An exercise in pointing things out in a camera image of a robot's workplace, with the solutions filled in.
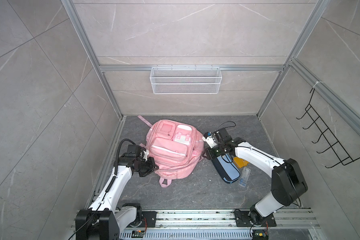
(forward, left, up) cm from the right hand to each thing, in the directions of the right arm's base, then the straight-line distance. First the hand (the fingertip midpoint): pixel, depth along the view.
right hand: (205, 152), depth 88 cm
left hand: (-8, +28, +2) cm, 29 cm away
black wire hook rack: (-12, -54, +21) cm, 59 cm away
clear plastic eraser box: (-12, -23, -9) cm, 28 cm away
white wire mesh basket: (+44, +11, +21) cm, 50 cm away
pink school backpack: (+6, +18, -1) cm, 19 cm away
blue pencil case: (-8, -13, -6) cm, 16 cm away
